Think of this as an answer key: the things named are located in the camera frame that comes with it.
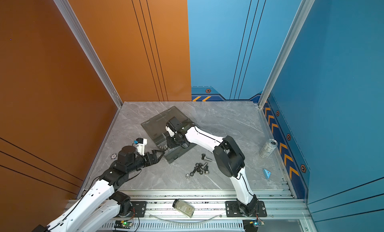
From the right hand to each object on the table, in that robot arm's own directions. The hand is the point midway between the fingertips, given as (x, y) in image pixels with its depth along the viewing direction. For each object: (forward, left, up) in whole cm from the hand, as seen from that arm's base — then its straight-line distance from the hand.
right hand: (168, 144), depth 89 cm
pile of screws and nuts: (-12, -19, -7) cm, 24 cm away
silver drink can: (-5, -56, +3) cm, 57 cm away
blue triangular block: (-15, -56, -7) cm, 59 cm away
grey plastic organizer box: (+20, +13, -9) cm, 25 cm away
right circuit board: (-38, -42, -9) cm, 58 cm away
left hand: (-8, +2, +5) cm, 10 cm away
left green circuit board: (-38, +19, -9) cm, 43 cm away
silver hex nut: (-16, -12, -8) cm, 21 cm away
